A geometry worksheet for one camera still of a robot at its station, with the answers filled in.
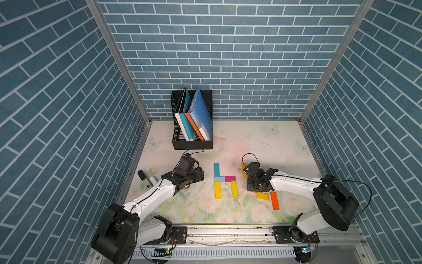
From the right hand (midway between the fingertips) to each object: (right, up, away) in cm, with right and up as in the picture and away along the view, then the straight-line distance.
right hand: (251, 186), depth 90 cm
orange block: (-6, +10, -15) cm, 19 cm away
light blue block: (-18, +4, +2) cm, 18 cm away
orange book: (-34, +39, -5) cm, 52 cm away
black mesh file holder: (-43, +24, +14) cm, 52 cm away
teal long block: (-19, +8, +6) cm, 22 cm away
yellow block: (-9, -1, -2) cm, 10 cm away
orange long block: (+11, -6, -5) cm, 14 cm away
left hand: (-26, +8, -3) cm, 27 cm away
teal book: (-34, +30, +4) cm, 46 cm away
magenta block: (-12, +4, +2) cm, 13 cm away
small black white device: (-58, +5, -3) cm, 58 cm away
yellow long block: (-18, -2, -3) cm, 19 cm away
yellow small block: (+5, -3, -5) cm, 8 cm away
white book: (-39, +36, -4) cm, 53 cm away
